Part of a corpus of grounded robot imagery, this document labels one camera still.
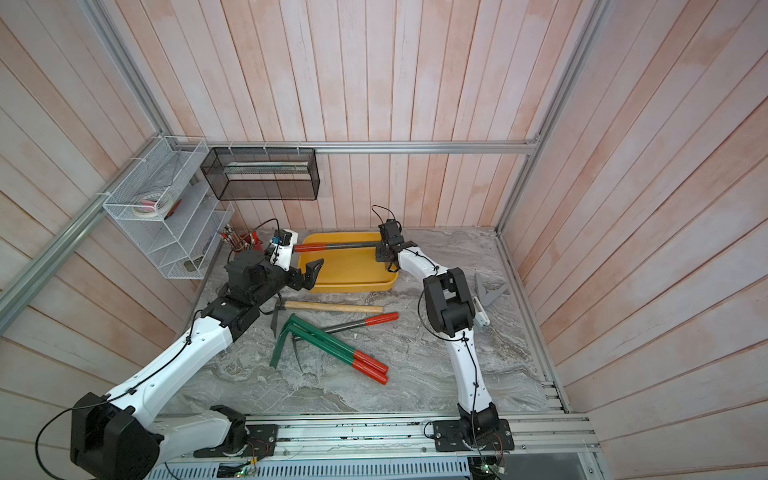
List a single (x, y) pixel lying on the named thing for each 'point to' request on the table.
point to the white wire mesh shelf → (185, 240)
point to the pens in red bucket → (229, 235)
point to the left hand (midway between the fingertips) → (308, 258)
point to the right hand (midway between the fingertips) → (383, 248)
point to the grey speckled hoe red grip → (324, 247)
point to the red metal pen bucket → (257, 242)
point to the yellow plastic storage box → (347, 270)
